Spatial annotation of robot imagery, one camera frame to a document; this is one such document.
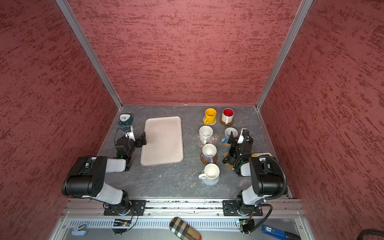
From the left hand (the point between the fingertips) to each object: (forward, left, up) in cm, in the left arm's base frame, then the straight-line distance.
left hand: (138, 135), depth 94 cm
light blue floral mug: (+2, -58, +2) cm, 58 cm away
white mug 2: (-9, -46, -3) cm, 47 cm away
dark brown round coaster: (+14, -58, -6) cm, 60 cm away
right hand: (0, -64, +3) cm, 64 cm away
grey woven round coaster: (-27, -46, -7) cm, 53 cm away
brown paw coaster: (-17, -58, -7) cm, 61 cm away
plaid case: (-48, -32, -4) cm, 58 cm away
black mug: (-15, -58, -4) cm, 60 cm away
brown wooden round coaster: (-15, -44, -6) cm, 47 cm away
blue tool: (-50, -78, -3) cm, 92 cm away
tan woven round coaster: (-2, -59, -7) cm, 59 cm away
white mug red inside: (+17, -60, 0) cm, 62 cm away
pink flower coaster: (+3, -50, -7) cm, 51 cm away
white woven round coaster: (+15, -47, -6) cm, 50 cm away
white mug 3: (-22, -47, -5) cm, 52 cm away
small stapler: (-49, +15, -6) cm, 51 cm away
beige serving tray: (0, -16, -7) cm, 17 cm away
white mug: (+5, -44, -3) cm, 44 cm away
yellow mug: (+20, -48, -1) cm, 52 cm away
